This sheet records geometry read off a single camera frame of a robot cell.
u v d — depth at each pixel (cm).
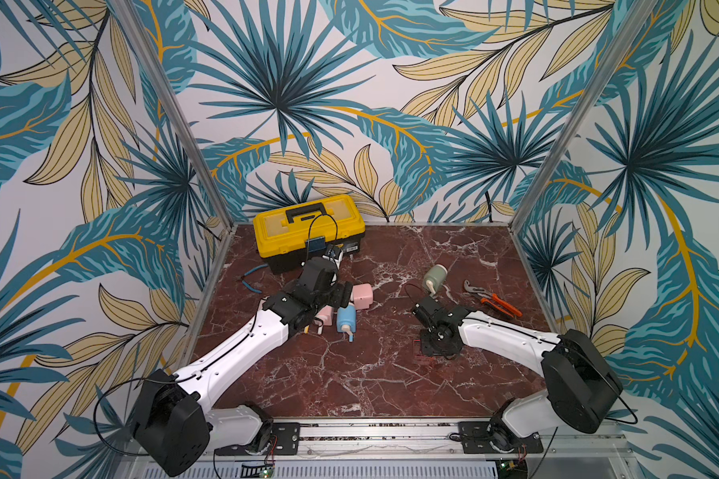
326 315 87
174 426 39
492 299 99
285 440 73
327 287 61
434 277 95
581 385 43
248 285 100
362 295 91
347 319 86
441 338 63
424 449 73
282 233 93
